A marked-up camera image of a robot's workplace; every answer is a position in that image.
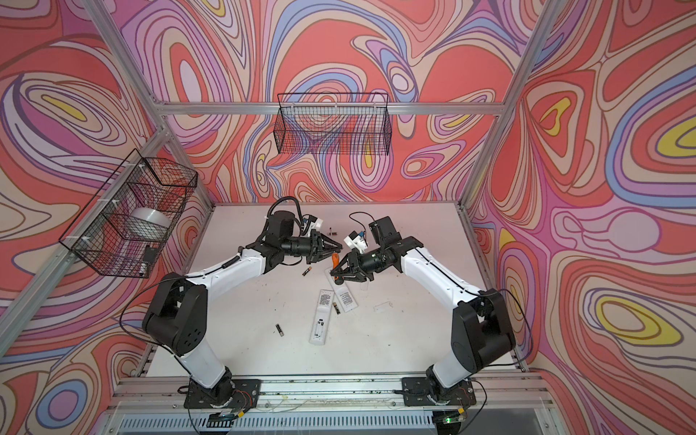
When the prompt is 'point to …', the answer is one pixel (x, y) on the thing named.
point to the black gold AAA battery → (306, 271)
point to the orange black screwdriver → (335, 261)
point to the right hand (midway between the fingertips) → (339, 280)
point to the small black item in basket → (150, 254)
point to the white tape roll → (152, 215)
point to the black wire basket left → (125, 228)
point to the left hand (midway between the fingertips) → (341, 247)
